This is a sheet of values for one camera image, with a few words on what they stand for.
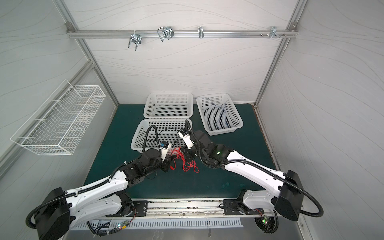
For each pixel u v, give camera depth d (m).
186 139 0.64
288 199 0.38
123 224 0.69
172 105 1.19
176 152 0.79
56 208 0.44
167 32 0.76
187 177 0.81
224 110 1.16
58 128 0.68
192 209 0.75
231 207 0.73
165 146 0.70
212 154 0.54
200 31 0.72
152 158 0.60
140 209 0.74
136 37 0.78
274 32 0.76
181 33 0.80
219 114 1.15
